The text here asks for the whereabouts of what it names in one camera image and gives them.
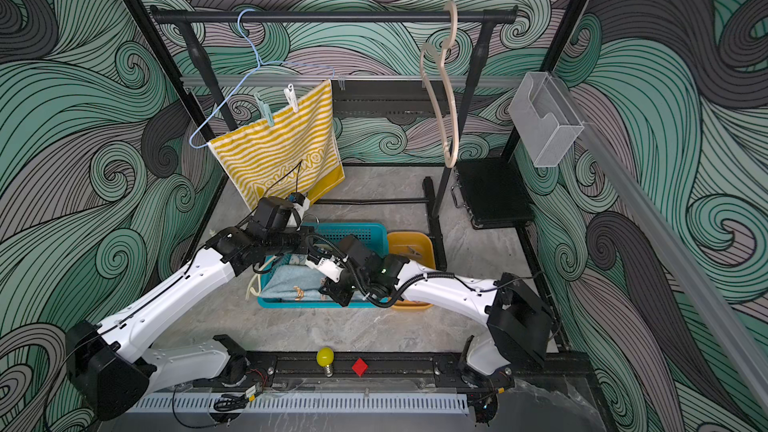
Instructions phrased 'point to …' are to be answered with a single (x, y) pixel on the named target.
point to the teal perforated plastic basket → (375, 232)
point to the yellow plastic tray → (417, 247)
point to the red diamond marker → (360, 366)
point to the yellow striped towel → (298, 154)
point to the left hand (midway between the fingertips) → (319, 234)
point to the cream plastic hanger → (259, 281)
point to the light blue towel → (280, 285)
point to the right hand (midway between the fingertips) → (319, 290)
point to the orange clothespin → (300, 293)
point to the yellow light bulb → (325, 358)
